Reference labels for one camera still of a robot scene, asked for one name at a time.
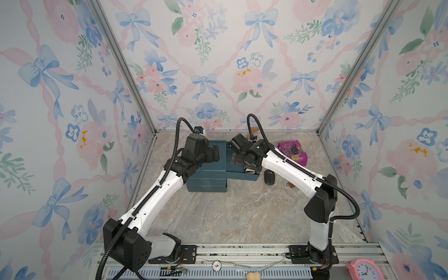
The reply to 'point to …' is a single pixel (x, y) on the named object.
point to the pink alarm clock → (365, 269)
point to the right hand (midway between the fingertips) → (242, 161)
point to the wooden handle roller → (252, 130)
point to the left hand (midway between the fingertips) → (210, 148)
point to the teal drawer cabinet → (210, 177)
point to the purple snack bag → (293, 150)
